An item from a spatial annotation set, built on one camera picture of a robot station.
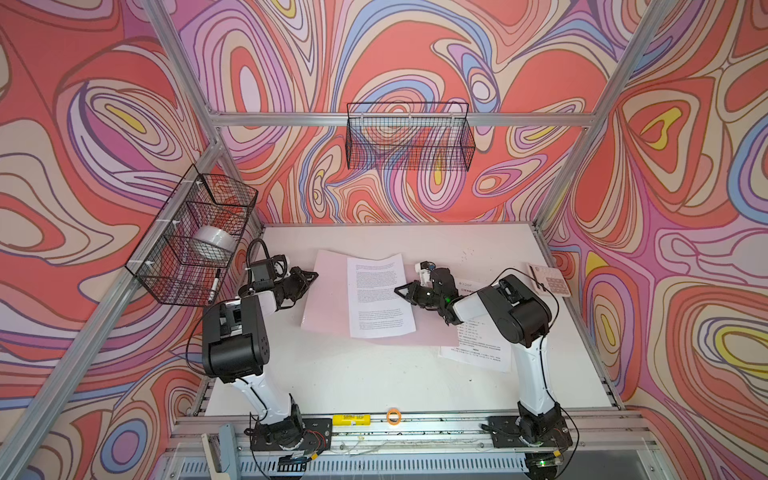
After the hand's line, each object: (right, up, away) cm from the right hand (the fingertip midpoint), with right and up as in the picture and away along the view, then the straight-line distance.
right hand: (396, 295), depth 99 cm
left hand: (-25, +8, -4) cm, 27 cm away
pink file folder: (-24, -3, -1) cm, 24 cm away
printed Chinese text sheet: (+25, -12, -11) cm, 30 cm away
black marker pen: (-45, +5, -28) cm, 54 cm away
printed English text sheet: (-7, -4, -3) cm, 9 cm away
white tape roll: (-46, +17, -27) cm, 56 cm away
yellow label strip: (-13, -28, -24) cm, 40 cm away
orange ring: (-1, -27, -22) cm, 35 cm away
